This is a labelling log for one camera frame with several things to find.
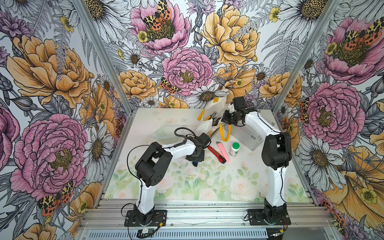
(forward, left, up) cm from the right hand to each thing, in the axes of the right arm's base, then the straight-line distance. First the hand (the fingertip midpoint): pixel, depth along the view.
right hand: (221, 122), depth 98 cm
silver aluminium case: (-12, -13, 0) cm, 18 cm away
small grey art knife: (+18, +2, -11) cm, 21 cm away
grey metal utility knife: (+9, +2, -9) cm, 13 cm away
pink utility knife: (-12, 0, -12) cm, 17 cm away
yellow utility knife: (+14, +7, -10) cm, 18 cm away
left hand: (-21, +18, -12) cm, 30 cm away
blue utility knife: (-23, +18, -11) cm, 31 cm away
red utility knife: (-17, +4, -13) cm, 22 cm away
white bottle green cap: (-18, -6, -5) cm, 19 cm away
